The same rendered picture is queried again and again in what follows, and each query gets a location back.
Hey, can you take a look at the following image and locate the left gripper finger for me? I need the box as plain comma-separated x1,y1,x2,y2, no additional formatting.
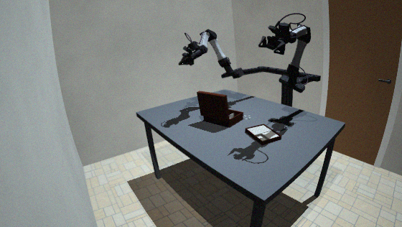
258,36,266,47
274,42,285,55

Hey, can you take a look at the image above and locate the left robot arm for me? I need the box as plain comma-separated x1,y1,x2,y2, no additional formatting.
268,23,311,90

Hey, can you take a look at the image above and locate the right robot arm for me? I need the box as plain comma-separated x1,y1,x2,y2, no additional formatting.
183,29,239,76

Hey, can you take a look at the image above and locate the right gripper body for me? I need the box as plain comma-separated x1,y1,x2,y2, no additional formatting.
182,48,197,65

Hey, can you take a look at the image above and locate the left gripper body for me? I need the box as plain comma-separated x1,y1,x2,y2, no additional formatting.
266,27,286,50

